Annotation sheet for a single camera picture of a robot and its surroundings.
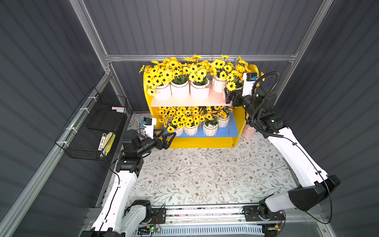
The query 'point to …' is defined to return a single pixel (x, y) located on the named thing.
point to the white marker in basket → (102, 141)
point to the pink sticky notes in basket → (118, 109)
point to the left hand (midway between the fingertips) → (168, 132)
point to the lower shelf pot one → (171, 118)
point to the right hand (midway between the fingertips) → (238, 86)
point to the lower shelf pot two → (188, 119)
